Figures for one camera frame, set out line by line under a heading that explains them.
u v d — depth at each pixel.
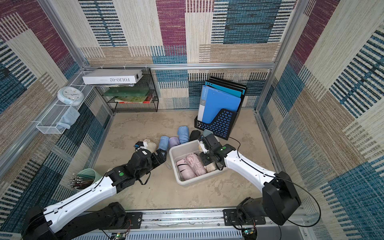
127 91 0.99
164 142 0.99
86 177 0.76
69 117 0.69
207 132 1.04
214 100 0.89
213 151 0.62
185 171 0.86
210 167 0.79
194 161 0.87
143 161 0.58
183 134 1.02
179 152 0.85
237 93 0.89
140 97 1.02
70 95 0.75
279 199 0.41
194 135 1.03
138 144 0.70
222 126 0.94
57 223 0.41
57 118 0.71
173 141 1.00
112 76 0.79
